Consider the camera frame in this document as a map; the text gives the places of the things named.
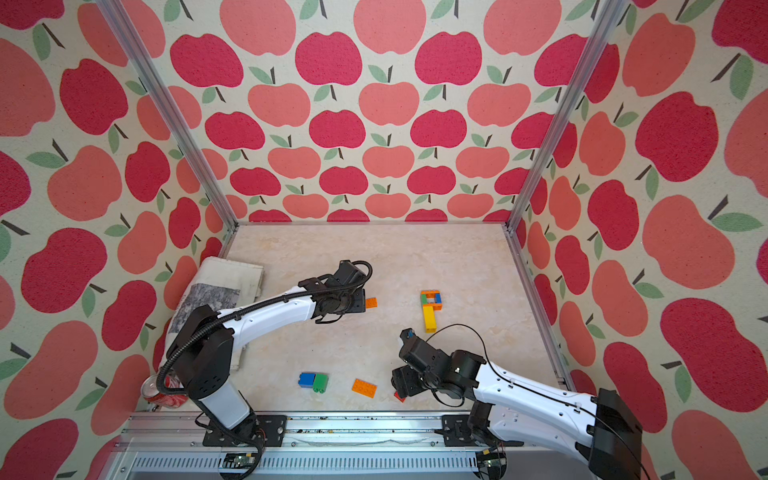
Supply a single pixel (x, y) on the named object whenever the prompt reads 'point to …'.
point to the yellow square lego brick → (430, 319)
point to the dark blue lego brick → (438, 298)
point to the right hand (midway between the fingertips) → (403, 383)
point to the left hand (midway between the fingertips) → (363, 308)
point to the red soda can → (150, 392)
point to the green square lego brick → (424, 299)
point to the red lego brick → (398, 396)
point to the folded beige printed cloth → (222, 284)
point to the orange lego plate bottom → (365, 388)
